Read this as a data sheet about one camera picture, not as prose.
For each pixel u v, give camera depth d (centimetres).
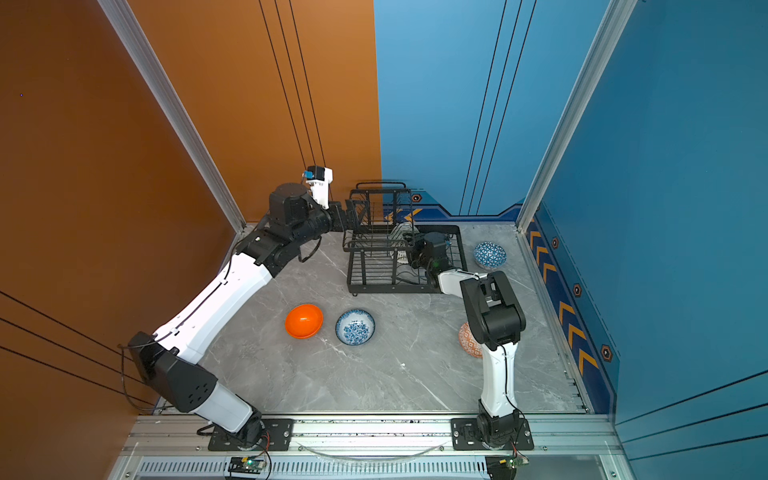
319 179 61
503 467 70
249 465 71
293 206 53
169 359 41
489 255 109
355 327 91
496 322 55
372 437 75
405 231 97
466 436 72
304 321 91
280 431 74
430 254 78
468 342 87
